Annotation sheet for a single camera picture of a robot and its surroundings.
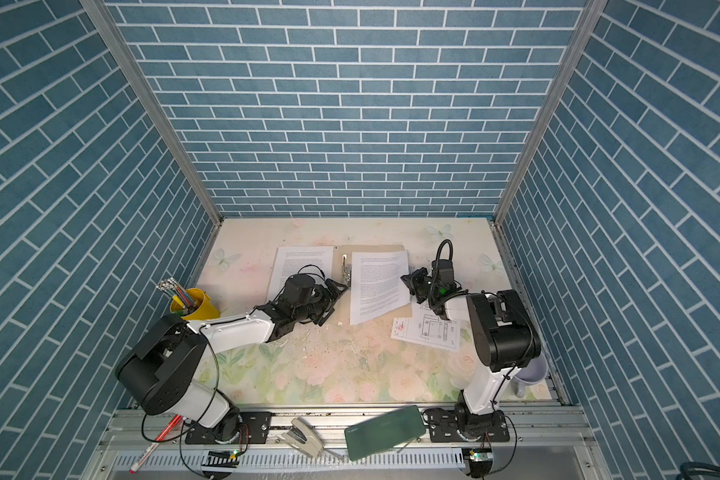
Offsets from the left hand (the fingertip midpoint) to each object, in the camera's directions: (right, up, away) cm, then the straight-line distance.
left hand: (346, 296), depth 88 cm
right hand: (+16, +7, +8) cm, 19 cm away
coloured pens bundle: (-46, 0, -4) cm, 46 cm away
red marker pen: (-43, -31, -16) cm, 55 cm away
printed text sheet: (+9, +2, +14) cm, 17 cm away
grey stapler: (-9, -30, -17) cm, 36 cm away
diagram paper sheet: (+25, -10, +3) cm, 27 cm away
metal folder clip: (-1, +7, +15) cm, 16 cm away
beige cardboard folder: (-1, +13, +22) cm, 25 cm away
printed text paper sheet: (-23, +10, +20) cm, 32 cm away
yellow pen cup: (-42, -2, -4) cm, 42 cm away
